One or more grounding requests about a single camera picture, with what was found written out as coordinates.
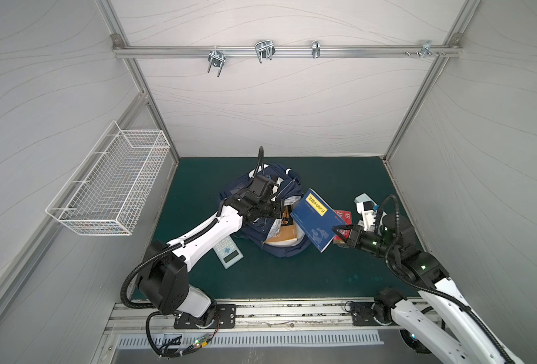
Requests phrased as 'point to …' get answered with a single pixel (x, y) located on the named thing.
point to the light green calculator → (227, 252)
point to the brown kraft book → (286, 232)
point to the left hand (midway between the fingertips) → (281, 208)
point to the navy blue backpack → (255, 233)
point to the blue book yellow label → (317, 219)
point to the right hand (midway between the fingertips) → (334, 228)
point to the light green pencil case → (364, 198)
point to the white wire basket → (107, 193)
